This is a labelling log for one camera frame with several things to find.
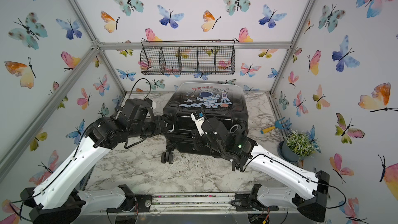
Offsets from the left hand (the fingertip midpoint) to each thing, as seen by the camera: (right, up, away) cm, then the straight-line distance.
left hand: (171, 126), depth 65 cm
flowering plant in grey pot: (+59, -12, +11) cm, 61 cm away
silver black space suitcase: (+23, +11, +12) cm, 28 cm away
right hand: (+9, -2, +1) cm, 9 cm away
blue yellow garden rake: (+62, -4, +38) cm, 73 cm away
